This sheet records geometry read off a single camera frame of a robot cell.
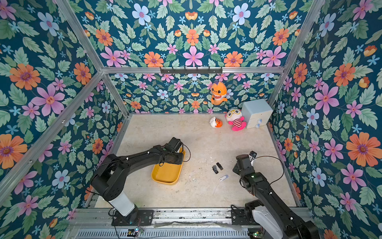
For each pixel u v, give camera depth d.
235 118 1.09
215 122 1.07
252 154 0.75
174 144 0.74
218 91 0.96
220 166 0.91
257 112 1.03
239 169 0.67
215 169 0.90
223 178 0.86
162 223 0.73
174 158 0.77
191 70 0.93
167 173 0.88
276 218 0.51
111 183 0.46
